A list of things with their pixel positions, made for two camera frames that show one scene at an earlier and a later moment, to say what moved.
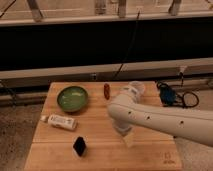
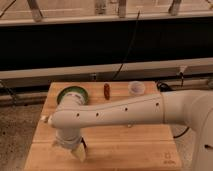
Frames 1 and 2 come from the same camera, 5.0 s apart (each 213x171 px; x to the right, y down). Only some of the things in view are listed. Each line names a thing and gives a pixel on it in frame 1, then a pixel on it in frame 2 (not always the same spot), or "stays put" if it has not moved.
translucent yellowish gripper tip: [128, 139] to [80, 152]
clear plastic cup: [139, 86] stays put
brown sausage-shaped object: [106, 91] stays put
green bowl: [72, 99] stays put
